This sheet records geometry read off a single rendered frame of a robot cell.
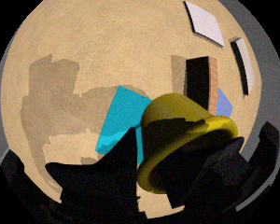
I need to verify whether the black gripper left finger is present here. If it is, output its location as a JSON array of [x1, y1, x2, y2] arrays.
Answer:
[[46, 127, 137, 216]]

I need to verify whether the white flat slab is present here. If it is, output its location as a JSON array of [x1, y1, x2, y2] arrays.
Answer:
[[184, 0, 225, 48]]

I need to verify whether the brown rectangular block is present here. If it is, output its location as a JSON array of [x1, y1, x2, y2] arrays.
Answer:
[[186, 56, 218, 116]]

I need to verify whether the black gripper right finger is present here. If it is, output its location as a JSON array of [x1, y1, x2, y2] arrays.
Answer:
[[156, 137, 245, 209]]

